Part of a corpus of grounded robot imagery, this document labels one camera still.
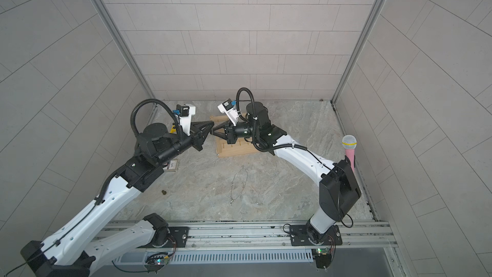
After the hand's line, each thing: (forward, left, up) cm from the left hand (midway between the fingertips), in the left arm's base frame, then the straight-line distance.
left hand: (217, 123), depth 64 cm
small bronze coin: (-11, +26, -34) cm, 45 cm away
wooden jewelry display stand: (+10, -6, -32) cm, 34 cm away
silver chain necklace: (-9, -8, -34) cm, 37 cm away
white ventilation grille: (-34, -3, -34) cm, 48 cm away
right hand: (-1, +2, -6) cm, 6 cm away
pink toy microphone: (-3, -47, -7) cm, 47 cm away
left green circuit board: (-35, +21, -33) cm, 53 cm away
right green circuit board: (-34, -38, -34) cm, 62 cm away
